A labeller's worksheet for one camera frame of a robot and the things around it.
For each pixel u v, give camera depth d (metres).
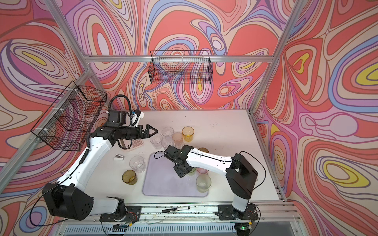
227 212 0.74
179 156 0.58
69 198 0.38
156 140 0.99
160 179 0.85
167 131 1.02
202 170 0.86
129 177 0.83
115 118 0.59
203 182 0.82
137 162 0.91
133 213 0.73
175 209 0.75
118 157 0.91
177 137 0.99
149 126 0.69
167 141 0.98
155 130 0.73
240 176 0.44
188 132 1.02
